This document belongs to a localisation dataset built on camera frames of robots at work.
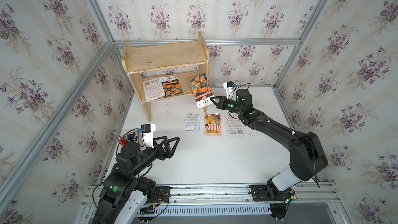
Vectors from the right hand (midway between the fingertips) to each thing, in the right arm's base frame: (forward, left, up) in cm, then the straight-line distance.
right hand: (211, 99), depth 80 cm
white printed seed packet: (+1, +12, -25) cm, 27 cm away
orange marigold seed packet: (+12, +24, -3) cm, 27 cm away
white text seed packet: (+10, +34, -4) cm, 36 cm away
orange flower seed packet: (+4, +5, +1) cm, 7 cm away
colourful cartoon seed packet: (-2, -2, -25) cm, 25 cm away
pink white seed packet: (-3, -16, -24) cm, 29 cm away
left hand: (-25, +16, +2) cm, 30 cm away
